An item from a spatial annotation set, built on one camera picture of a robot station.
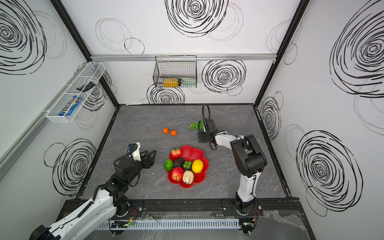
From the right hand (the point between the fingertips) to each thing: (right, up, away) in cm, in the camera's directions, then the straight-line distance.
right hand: (203, 135), depth 99 cm
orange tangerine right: (-20, +1, +3) cm, 20 cm away
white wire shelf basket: (-70, +40, -7) cm, 81 cm away
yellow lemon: (-4, -15, -16) cm, 23 cm away
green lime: (-20, -14, -18) cm, 31 cm away
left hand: (-29, -7, -18) cm, 35 cm away
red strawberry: (-17, -8, -13) cm, 23 cm away
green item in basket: (-9, +33, -11) cm, 36 cm away
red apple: (-15, -18, -21) cm, 32 cm away
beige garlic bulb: (-9, -19, -22) cm, 31 cm away
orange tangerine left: (-26, +3, +3) cm, 26 cm away
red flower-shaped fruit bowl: (-8, -11, -8) cm, 16 cm away
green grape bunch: (-6, +6, +6) cm, 10 cm away
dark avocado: (-15, -14, -15) cm, 25 cm away
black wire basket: (-16, +43, 0) cm, 46 cm away
